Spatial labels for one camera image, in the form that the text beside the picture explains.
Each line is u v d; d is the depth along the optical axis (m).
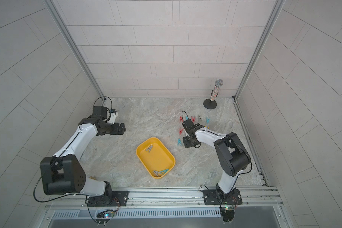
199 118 1.04
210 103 1.11
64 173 0.41
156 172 0.79
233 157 0.46
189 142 0.81
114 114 0.78
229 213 0.68
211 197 0.71
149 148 0.88
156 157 0.85
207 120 1.02
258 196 0.72
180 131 0.97
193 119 1.05
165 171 0.79
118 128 0.75
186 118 1.03
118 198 0.70
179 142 0.91
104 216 0.65
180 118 1.05
